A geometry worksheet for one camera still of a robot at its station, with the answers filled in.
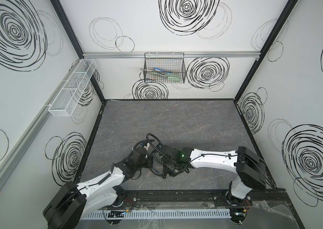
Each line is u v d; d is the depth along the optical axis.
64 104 0.88
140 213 0.77
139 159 0.64
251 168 0.44
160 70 0.91
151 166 0.74
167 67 0.89
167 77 0.87
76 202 0.41
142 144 0.75
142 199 0.74
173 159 0.62
